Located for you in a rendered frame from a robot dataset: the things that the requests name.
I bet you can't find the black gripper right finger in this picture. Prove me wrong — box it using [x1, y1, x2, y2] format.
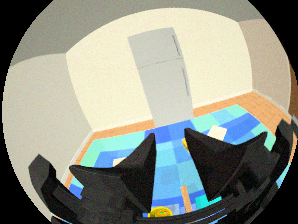
[184, 127, 267, 202]

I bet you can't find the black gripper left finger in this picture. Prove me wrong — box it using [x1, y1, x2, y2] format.
[69, 133, 157, 213]

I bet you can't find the orange flat bar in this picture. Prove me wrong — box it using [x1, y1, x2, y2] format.
[181, 185, 193, 213]

